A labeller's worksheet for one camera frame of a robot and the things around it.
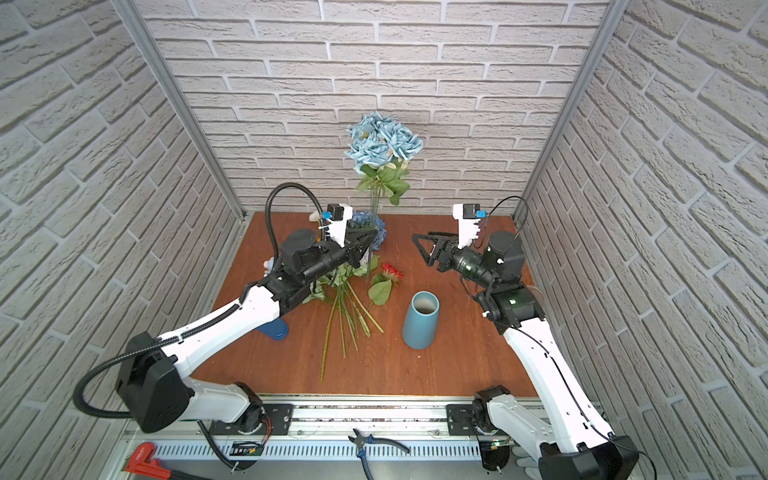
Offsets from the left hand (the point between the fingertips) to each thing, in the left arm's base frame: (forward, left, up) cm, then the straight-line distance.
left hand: (377, 228), depth 70 cm
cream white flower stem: (+35, +25, -31) cm, 54 cm away
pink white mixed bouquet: (+2, +14, -29) cm, 32 cm away
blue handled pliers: (-39, +5, -33) cm, 52 cm away
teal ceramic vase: (-16, -10, -18) cm, 26 cm away
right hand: (-5, -10, +3) cm, 12 cm away
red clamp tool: (-41, +55, -34) cm, 77 cm away
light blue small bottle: (+10, +36, -27) cm, 46 cm away
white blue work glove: (-46, -35, -32) cm, 66 cm away
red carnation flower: (+2, -1, -31) cm, 31 cm away
